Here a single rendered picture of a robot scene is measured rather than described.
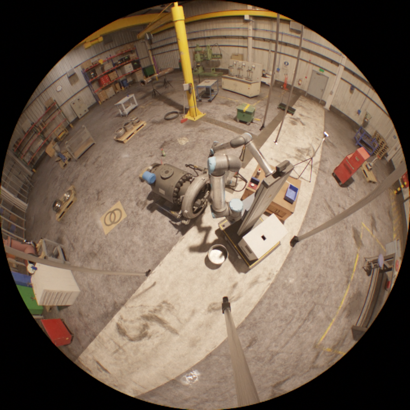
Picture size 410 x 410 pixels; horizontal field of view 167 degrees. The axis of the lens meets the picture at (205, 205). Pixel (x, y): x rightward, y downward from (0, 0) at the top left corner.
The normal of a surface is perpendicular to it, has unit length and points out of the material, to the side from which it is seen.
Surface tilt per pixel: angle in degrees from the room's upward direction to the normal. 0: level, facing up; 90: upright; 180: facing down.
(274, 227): 0
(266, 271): 0
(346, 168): 90
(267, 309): 0
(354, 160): 90
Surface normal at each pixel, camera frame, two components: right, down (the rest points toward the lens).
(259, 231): -0.08, -0.43
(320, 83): -0.62, 0.73
